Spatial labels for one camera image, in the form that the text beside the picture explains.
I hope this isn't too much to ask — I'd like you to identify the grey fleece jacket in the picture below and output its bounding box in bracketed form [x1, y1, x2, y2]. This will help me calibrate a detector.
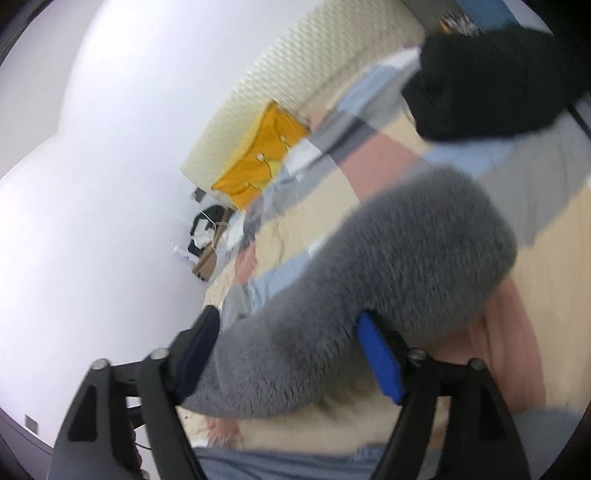
[183, 167, 517, 419]

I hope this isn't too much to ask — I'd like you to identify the patchwork colour-block duvet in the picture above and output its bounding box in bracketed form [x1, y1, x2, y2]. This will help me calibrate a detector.
[181, 49, 590, 479]

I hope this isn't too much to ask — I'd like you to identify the brown wooden nightstand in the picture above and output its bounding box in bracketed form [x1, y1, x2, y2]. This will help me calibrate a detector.
[192, 207, 235, 282]

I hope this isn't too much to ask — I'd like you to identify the white bottle on nightstand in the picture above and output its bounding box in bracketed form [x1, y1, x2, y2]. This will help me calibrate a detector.
[173, 246, 198, 264]

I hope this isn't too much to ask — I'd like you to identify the white box on nightstand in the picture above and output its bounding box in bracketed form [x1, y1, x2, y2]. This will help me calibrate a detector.
[190, 219, 216, 248]

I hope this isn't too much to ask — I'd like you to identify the black bag on nightstand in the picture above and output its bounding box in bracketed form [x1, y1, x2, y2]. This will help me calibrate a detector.
[187, 205, 225, 257]

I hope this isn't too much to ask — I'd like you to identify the orange crown pillow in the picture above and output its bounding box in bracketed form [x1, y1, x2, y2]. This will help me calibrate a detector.
[211, 101, 308, 210]

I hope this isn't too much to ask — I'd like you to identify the cream quilted headboard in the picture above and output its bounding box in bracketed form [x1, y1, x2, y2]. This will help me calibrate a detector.
[180, 1, 426, 191]

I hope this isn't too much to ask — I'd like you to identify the black garment on bed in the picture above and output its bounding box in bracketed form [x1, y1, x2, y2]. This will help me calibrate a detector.
[402, 25, 585, 141]

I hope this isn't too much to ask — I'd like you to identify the white charging cable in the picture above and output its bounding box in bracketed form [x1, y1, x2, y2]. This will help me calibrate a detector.
[200, 211, 233, 264]

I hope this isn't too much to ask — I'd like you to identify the grey wall socket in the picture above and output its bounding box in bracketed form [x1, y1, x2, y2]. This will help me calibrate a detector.
[192, 188, 206, 203]

